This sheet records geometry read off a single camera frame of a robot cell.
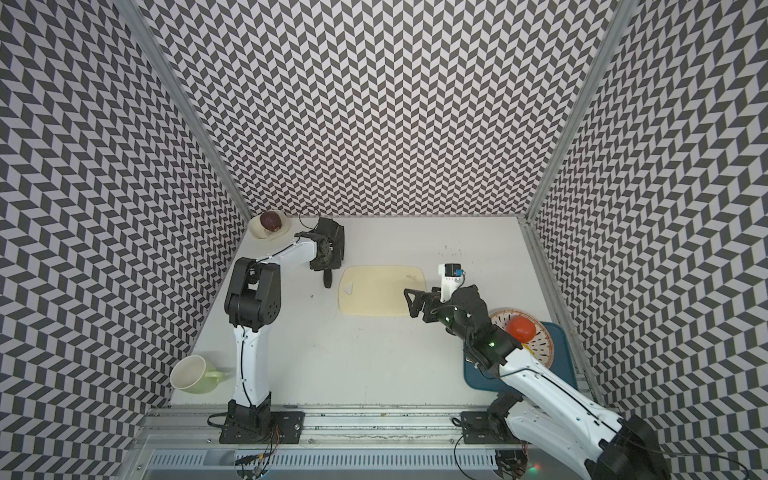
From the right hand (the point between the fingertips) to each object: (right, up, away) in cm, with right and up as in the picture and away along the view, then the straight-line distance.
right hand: (418, 296), depth 77 cm
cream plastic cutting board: (-12, -2, +25) cm, 28 cm away
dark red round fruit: (-54, +23, +36) cm, 69 cm away
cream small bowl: (-61, +19, +39) cm, 74 cm away
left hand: (-30, +6, +28) cm, 41 cm away
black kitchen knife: (-29, +2, +22) cm, 37 cm away
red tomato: (+30, -10, +7) cm, 32 cm away
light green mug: (-57, -19, -2) cm, 60 cm away
